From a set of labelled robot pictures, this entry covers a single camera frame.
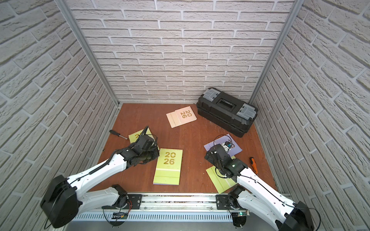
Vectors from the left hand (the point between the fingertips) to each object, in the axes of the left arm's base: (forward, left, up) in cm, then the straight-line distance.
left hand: (162, 151), depth 83 cm
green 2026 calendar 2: (-16, -35, -9) cm, 39 cm away
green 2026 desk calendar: (-7, -4, -6) cm, 10 cm away
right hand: (-3, -29, 0) cm, 29 cm away
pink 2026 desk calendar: (+33, -10, -7) cm, 35 cm away
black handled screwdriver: (+17, +35, -9) cm, 40 cm away
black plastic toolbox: (+21, -45, +8) cm, 50 cm away
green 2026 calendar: (+14, +22, -8) cm, 28 cm away
